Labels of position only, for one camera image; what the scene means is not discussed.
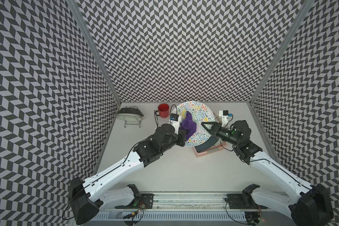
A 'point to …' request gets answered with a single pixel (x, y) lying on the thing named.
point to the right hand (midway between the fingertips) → (200, 126)
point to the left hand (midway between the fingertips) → (187, 133)
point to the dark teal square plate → (213, 139)
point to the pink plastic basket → (217, 148)
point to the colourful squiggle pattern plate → (200, 112)
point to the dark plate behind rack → (130, 110)
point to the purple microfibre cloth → (189, 124)
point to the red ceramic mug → (164, 110)
